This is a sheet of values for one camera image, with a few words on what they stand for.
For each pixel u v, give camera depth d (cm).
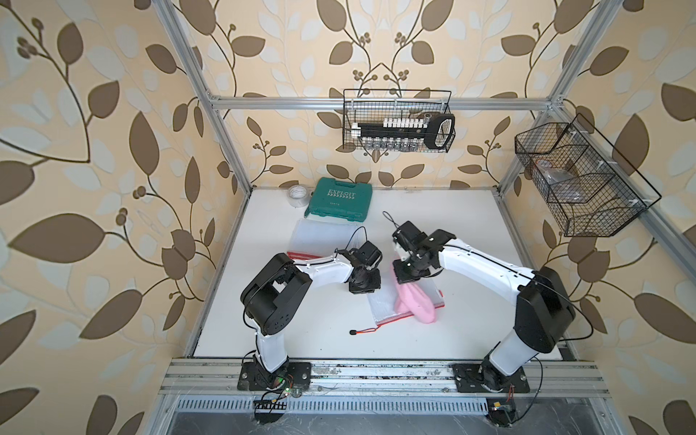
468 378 73
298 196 118
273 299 48
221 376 76
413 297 81
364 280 78
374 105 91
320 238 107
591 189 73
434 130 84
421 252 61
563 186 70
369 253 75
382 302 91
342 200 111
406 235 68
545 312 44
